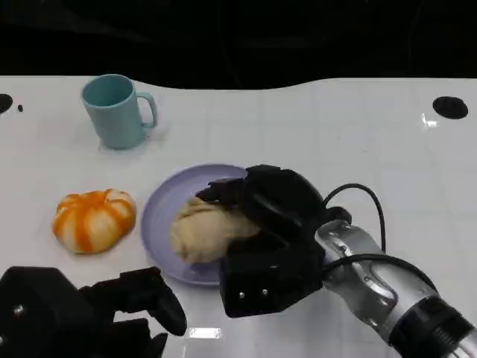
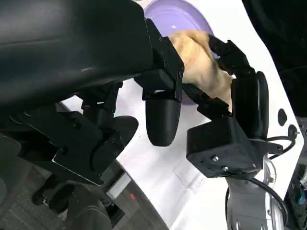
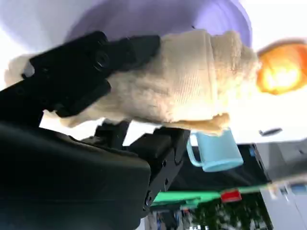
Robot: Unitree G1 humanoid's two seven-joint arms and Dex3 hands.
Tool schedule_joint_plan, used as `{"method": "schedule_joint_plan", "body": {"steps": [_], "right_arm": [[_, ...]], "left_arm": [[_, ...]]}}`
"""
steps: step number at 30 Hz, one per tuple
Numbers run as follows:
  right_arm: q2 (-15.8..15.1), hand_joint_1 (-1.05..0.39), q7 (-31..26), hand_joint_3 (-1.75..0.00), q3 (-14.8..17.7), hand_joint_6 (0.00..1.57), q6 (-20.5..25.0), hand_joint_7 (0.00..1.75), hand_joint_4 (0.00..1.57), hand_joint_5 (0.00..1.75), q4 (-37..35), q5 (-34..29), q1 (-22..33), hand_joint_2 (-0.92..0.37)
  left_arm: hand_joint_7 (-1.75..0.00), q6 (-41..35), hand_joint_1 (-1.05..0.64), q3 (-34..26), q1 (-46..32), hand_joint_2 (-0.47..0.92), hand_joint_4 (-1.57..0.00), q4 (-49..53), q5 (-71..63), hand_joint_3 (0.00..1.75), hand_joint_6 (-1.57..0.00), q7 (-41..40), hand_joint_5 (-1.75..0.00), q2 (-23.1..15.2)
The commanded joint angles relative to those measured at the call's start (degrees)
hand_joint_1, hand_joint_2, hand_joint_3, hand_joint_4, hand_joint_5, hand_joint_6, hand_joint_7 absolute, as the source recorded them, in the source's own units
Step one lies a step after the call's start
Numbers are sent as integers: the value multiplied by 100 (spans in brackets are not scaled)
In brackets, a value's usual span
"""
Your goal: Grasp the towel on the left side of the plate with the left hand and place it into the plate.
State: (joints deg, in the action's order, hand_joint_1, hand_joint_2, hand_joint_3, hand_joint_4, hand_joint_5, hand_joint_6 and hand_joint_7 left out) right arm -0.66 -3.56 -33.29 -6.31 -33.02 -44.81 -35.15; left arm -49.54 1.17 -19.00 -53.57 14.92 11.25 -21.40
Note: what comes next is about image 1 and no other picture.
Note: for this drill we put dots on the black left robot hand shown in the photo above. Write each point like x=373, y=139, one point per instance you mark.
x=149, y=294

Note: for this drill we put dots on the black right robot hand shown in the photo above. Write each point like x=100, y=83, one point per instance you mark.
x=283, y=201

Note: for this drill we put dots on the beige towel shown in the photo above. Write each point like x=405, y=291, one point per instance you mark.
x=208, y=231

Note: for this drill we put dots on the lilac plate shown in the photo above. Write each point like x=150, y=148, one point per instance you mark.
x=164, y=223

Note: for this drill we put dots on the orange and white toy bread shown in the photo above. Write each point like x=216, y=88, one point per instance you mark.
x=93, y=222

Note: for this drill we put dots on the pale green mug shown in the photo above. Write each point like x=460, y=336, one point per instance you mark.
x=113, y=115

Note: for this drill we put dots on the round black table grommet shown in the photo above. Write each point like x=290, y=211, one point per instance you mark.
x=449, y=107
x=4, y=103

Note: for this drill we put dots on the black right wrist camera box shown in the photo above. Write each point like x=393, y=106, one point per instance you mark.
x=268, y=283

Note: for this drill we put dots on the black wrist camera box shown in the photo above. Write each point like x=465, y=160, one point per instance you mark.
x=37, y=320
x=268, y=283

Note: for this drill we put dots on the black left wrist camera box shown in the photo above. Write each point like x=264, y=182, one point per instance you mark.
x=37, y=320

